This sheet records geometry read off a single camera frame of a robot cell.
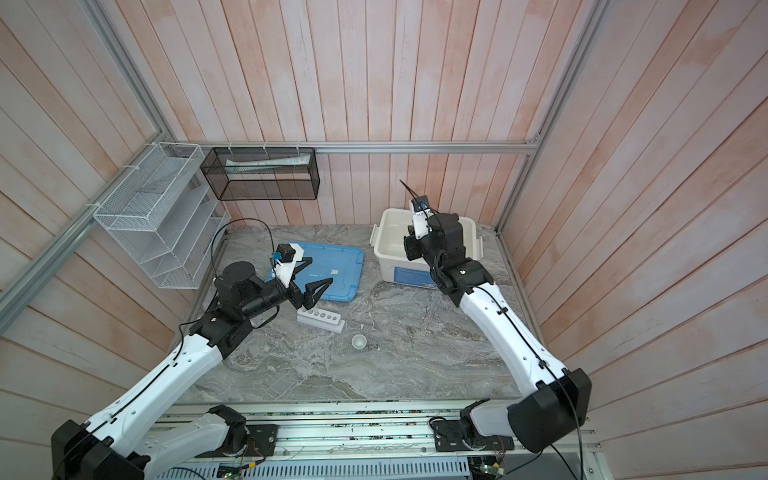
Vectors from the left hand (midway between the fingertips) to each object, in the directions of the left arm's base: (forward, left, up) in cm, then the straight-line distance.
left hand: (321, 275), depth 71 cm
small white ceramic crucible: (-5, -8, -28) cm, 29 cm away
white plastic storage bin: (+27, -17, -15) cm, 35 cm away
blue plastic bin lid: (+27, 0, -30) cm, 41 cm away
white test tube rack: (+1, +2, -25) cm, 25 cm away
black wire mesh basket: (+47, +27, -4) cm, 55 cm away
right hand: (+13, -23, +4) cm, 26 cm away
